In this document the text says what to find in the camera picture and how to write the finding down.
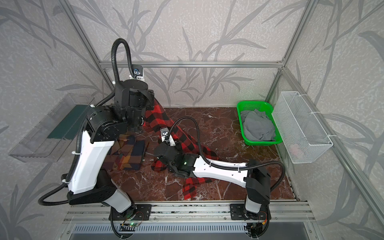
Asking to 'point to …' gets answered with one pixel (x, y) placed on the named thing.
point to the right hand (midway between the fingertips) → (167, 134)
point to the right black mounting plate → (237, 211)
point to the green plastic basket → (264, 106)
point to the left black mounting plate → (141, 212)
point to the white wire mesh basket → (303, 136)
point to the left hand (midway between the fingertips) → (144, 85)
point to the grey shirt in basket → (257, 126)
